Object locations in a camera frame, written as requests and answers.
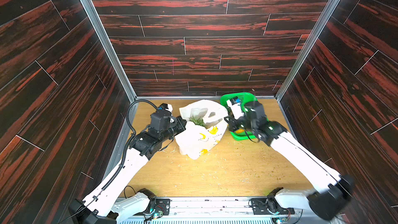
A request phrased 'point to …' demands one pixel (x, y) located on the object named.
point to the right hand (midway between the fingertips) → (228, 115)
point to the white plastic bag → (197, 140)
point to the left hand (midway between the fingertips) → (189, 121)
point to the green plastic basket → (244, 98)
